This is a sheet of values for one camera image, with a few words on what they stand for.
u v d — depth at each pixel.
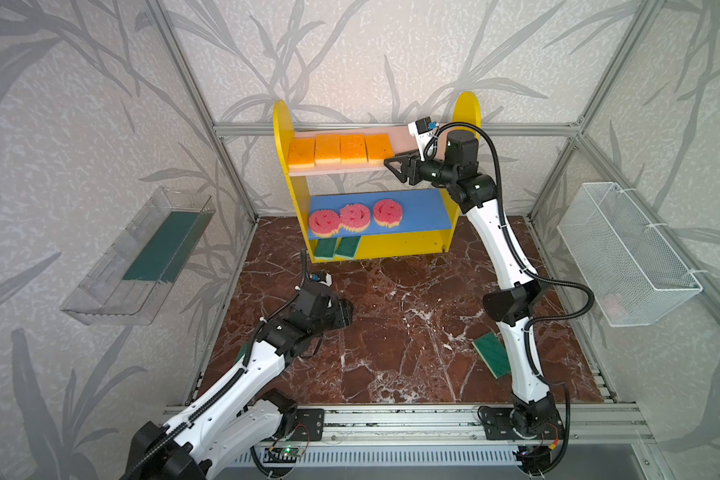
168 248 0.68
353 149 0.79
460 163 0.61
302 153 0.78
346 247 1.08
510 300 0.55
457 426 0.75
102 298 0.60
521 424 0.65
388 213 0.97
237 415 0.46
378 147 0.80
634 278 0.61
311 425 0.74
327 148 0.79
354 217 0.97
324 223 0.94
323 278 0.71
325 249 1.08
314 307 0.59
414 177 0.68
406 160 0.67
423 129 0.65
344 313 0.70
